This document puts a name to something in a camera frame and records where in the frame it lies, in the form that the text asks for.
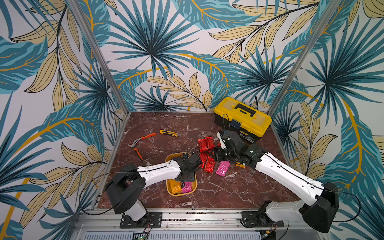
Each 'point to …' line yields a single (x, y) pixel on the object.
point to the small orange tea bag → (174, 186)
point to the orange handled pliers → (136, 142)
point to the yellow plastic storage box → (194, 183)
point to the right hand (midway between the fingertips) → (214, 152)
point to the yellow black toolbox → (251, 123)
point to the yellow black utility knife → (170, 133)
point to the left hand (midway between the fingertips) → (187, 178)
